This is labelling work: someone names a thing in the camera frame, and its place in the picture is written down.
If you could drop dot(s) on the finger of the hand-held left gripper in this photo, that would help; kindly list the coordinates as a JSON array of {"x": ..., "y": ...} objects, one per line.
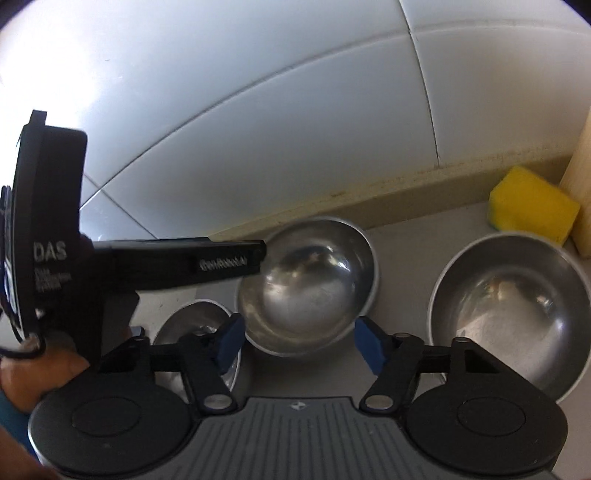
[{"x": 184, "y": 265}]

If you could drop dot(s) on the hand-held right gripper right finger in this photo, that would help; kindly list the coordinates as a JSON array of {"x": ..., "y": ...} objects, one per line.
[{"x": 371, "y": 344}]

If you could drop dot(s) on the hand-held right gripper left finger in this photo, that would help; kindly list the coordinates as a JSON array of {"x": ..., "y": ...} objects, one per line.
[{"x": 228, "y": 344}]

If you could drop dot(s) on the steel bowl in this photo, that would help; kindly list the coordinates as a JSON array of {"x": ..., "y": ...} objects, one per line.
[
  {"x": 503, "y": 295},
  {"x": 300, "y": 295},
  {"x": 184, "y": 318}
]

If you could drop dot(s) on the person's left hand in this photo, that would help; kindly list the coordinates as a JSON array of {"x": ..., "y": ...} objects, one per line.
[{"x": 41, "y": 374}]

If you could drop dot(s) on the yellow sponge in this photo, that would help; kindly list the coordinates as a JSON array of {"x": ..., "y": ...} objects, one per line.
[{"x": 531, "y": 203}]

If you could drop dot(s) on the wooden knife block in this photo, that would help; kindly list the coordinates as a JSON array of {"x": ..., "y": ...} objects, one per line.
[{"x": 581, "y": 207}]

